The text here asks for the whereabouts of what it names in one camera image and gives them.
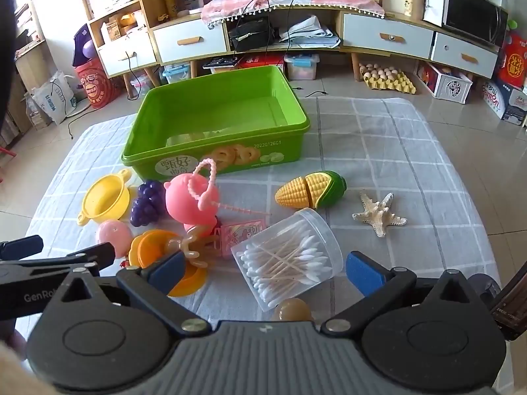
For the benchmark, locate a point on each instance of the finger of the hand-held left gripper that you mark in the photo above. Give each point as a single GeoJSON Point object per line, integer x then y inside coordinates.
{"type": "Point", "coordinates": [82, 258]}
{"type": "Point", "coordinates": [20, 247]}

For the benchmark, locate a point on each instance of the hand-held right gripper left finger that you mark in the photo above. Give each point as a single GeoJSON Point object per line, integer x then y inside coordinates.
{"type": "Point", "coordinates": [166, 273]}

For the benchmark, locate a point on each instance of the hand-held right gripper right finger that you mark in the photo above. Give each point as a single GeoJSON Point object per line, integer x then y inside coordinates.
{"type": "Point", "coordinates": [364, 273]}

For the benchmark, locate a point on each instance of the orange toy plate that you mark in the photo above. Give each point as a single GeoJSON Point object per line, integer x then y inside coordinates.
{"type": "Point", "coordinates": [191, 282]}

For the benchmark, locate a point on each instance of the orange toy cup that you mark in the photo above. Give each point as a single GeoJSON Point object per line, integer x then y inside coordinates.
{"type": "Point", "coordinates": [154, 247]}

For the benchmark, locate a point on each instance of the tan sticky hand toy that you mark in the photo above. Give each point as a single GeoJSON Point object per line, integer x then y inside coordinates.
{"type": "Point", "coordinates": [187, 243]}

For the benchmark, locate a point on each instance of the pink toy peach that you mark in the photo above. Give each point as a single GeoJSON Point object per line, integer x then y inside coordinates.
{"type": "Point", "coordinates": [113, 236]}

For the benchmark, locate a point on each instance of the red toy figure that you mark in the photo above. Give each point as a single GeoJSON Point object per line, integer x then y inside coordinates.
{"type": "Point", "coordinates": [193, 228]}

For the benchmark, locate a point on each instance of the white starfish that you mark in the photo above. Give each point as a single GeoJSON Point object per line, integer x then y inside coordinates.
{"type": "Point", "coordinates": [376, 216]}

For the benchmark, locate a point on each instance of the yellow toy pot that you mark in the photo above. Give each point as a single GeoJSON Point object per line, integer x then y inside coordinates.
{"type": "Point", "coordinates": [105, 197]}

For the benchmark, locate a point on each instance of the purple toy grapes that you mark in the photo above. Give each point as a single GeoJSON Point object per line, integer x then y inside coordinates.
{"type": "Point", "coordinates": [146, 203]}

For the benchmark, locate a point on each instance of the pink pig ball toy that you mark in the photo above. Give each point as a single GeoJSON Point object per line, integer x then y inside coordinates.
{"type": "Point", "coordinates": [181, 201]}

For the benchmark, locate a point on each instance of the brown translucent ball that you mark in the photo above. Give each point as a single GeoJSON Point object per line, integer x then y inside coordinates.
{"type": "Point", "coordinates": [292, 310]}

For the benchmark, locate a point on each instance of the clear cotton swab jar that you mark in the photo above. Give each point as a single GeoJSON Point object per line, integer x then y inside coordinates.
{"type": "Point", "coordinates": [284, 255]}

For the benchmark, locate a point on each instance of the small pink box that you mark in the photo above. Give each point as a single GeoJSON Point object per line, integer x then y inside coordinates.
{"type": "Point", "coordinates": [241, 234]}

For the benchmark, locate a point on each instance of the toy corn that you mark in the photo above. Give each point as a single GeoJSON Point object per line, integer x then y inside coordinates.
{"type": "Point", "coordinates": [304, 191]}

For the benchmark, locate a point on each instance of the green plastic box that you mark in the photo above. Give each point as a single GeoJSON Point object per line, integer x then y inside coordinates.
{"type": "Point", "coordinates": [185, 103]}

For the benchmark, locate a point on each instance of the grey checked tablecloth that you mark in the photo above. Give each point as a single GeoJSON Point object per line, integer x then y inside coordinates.
{"type": "Point", "coordinates": [411, 152]}

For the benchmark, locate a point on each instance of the white sack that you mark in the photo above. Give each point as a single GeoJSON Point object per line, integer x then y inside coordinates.
{"type": "Point", "coordinates": [49, 98]}

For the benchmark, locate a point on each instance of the dark brown packet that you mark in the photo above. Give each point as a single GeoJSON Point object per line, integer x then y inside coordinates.
{"type": "Point", "coordinates": [512, 308]}

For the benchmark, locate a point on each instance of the small clear storage box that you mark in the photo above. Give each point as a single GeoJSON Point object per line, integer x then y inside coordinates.
{"type": "Point", "coordinates": [142, 86]}

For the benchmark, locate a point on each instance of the wooden bookshelf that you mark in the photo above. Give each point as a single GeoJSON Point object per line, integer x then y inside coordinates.
{"type": "Point", "coordinates": [31, 61]}

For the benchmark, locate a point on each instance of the yellow egg tray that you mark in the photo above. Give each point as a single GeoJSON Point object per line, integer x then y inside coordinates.
{"type": "Point", "coordinates": [387, 78]}

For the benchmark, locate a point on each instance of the clear storage box blue lid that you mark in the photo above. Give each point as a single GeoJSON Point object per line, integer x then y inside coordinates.
{"type": "Point", "coordinates": [177, 75]}

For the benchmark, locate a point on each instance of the white drawer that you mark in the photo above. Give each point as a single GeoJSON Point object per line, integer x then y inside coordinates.
{"type": "Point", "coordinates": [173, 43]}
{"type": "Point", "coordinates": [362, 33]}
{"type": "Point", "coordinates": [115, 61]}
{"type": "Point", "coordinates": [453, 51]}

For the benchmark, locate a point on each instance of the white printed crate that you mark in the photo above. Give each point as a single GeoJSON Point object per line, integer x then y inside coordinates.
{"type": "Point", "coordinates": [453, 88]}

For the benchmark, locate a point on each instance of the clear storage box dark lid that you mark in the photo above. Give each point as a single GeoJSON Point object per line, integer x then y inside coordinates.
{"type": "Point", "coordinates": [221, 66]}

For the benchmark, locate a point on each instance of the clear storage box white lid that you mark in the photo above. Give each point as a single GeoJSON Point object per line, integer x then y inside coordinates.
{"type": "Point", "coordinates": [301, 68]}

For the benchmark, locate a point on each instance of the purple bag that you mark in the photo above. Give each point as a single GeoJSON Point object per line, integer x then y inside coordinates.
{"type": "Point", "coordinates": [82, 37]}

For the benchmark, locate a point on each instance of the blue white carton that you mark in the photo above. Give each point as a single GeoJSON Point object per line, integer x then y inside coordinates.
{"type": "Point", "coordinates": [500, 98]}

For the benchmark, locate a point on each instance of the small cardboard box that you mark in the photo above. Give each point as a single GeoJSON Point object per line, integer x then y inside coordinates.
{"type": "Point", "coordinates": [114, 32]}

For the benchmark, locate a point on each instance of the red cardboard box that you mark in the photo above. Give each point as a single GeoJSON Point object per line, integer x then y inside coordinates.
{"type": "Point", "coordinates": [261, 62]}

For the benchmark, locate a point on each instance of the pile of white papers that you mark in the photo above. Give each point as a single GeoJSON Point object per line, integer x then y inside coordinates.
{"type": "Point", "coordinates": [308, 33]}

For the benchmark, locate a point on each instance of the black bag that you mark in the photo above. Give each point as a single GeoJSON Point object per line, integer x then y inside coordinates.
{"type": "Point", "coordinates": [251, 33]}

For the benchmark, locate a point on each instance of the wooden TV cabinet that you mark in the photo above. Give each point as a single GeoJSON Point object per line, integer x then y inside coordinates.
{"type": "Point", "coordinates": [411, 21]}

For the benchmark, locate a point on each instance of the red gift box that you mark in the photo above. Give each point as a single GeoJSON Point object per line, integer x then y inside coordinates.
{"type": "Point", "coordinates": [514, 61]}

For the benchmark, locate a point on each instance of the wooden shelf cabinet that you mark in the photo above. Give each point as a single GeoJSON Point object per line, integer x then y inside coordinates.
{"type": "Point", "coordinates": [144, 0]}

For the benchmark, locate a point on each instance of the black microwave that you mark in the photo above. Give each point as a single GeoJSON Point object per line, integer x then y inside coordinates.
{"type": "Point", "coordinates": [469, 12]}

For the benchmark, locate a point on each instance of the green toy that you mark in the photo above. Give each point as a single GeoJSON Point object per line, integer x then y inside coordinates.
{"type": "Point", "coordinates": [512, 25]}

